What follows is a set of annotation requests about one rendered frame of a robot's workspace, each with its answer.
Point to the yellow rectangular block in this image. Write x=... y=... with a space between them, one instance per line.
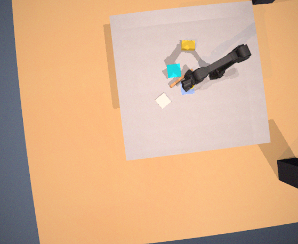
x=188 y=45

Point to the white flat square pad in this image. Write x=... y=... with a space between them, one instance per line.
x=163 y=100

